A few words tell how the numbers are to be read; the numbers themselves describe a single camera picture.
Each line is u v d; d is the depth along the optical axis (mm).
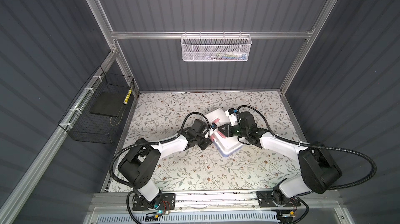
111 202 746
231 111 788
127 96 806
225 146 789
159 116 1055
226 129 803
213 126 801
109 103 754
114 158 423
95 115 718
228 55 915
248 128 680
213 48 1238
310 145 482
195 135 700
